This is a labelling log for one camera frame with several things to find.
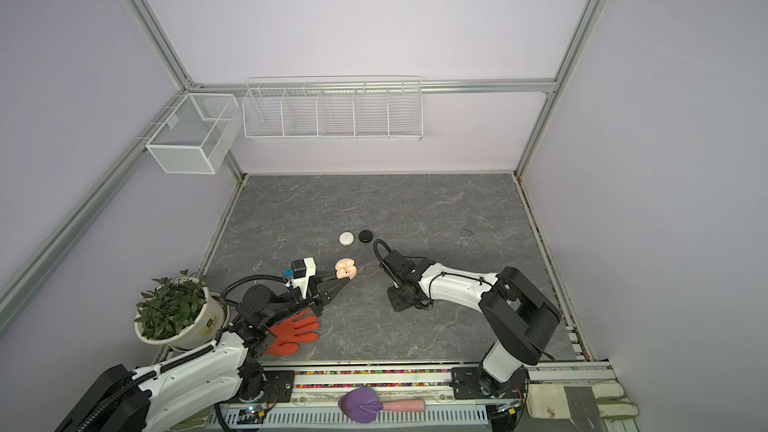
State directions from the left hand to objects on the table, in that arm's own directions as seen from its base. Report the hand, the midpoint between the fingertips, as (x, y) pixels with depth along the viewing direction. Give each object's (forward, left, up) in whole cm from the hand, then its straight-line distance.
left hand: (347, 279), depth 72 cm
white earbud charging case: (+23, +4, -18) cm, 30 cm away
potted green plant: (-5, +39, -2) cm, 40 cm away
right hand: (+1, -14, -20) cm, 24 cm away
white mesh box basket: (+51, +50, +7) cm, 72 cm away
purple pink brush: (-24, -2, -17) cm, 29 cm away
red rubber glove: (-6, +17, -17) cm, 25 cm away
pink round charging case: (+2, 0, +3) cm, 3 cm away
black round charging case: (+24, -3, -19) cm, 31 cm away
